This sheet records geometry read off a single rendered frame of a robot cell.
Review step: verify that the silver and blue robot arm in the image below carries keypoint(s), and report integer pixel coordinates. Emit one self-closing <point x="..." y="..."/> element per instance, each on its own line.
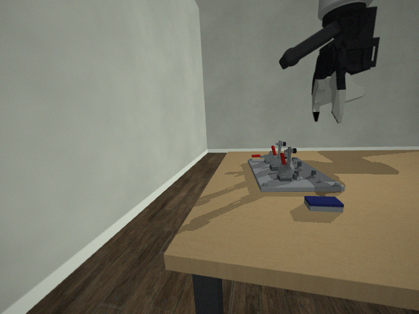
<point x="292" y="56"/>

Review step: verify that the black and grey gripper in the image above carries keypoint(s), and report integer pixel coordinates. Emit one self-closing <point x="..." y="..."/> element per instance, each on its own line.
<point x="350" y="52"/>

